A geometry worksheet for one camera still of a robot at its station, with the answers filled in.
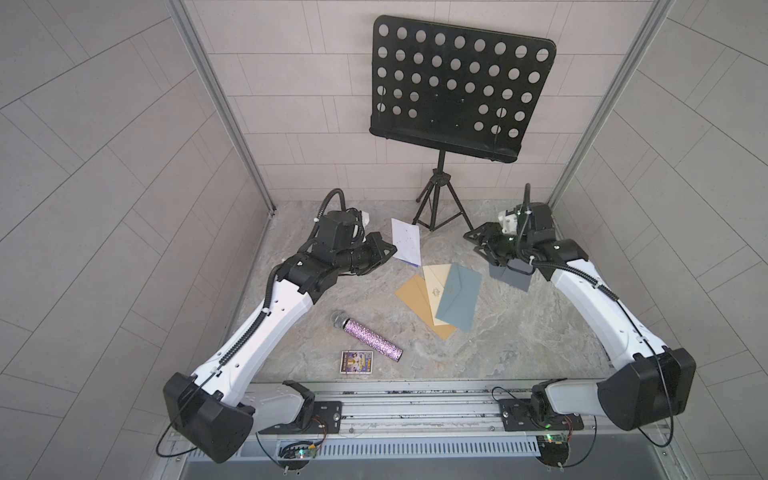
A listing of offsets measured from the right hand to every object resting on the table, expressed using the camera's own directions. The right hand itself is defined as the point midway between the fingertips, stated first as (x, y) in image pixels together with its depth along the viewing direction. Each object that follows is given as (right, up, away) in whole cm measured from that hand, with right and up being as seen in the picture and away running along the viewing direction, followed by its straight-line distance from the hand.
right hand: (465, 239), depth 76 cm
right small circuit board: (+18, -48, -8) cm, 52 cm away
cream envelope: (-5, -14, +20) cm, 25 cm away
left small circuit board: (-40, -47, -11) cm, 62 cm away
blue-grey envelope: (+1, -18, +13) cm, 23 cm away
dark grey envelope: (+8, -7, -15) cm, 18 cm away
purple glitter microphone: (-26, -27, +5) cm, 38 cm away
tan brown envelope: (-12, -18, +17) cm, 28 cm away
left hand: (-16, -2, -8) cm, 18 cm away
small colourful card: (-28, -33, +2) cm, 43 cm away
